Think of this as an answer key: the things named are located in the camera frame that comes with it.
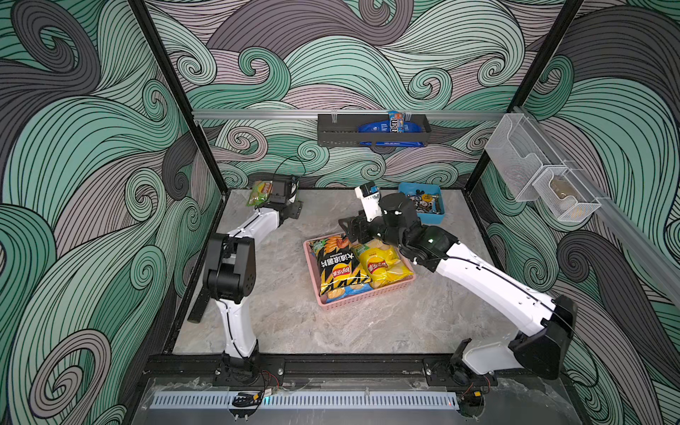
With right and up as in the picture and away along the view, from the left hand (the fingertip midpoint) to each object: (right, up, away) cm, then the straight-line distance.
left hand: (287, 198), depth 99 cm
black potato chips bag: (+20, -22, -17) cm, 34 cm away
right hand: (+23, -6, -27) cm, 36 cm away
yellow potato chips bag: (+35, -24, -9) cm, 44 cm away
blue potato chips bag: (+23, -31, -15) cm, 42 cm away
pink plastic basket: (+19, -35, -17) cm, 43 cm away
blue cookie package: (+36, +25, -7) cm, 45 cm away
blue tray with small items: (+61, -1, +16) cm, 63 cm away
